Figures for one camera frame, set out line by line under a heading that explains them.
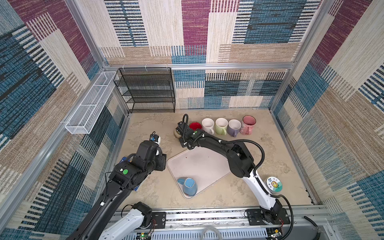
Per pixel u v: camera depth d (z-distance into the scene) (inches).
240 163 23.1
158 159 24.3
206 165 36.1
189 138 29.0
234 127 41.6
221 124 40.7
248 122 40.6
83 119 28.1
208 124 40.5
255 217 28.7
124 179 17.3
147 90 42.9
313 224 28.2
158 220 28.8
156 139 24.2
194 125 39.1
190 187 29.0
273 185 29.9
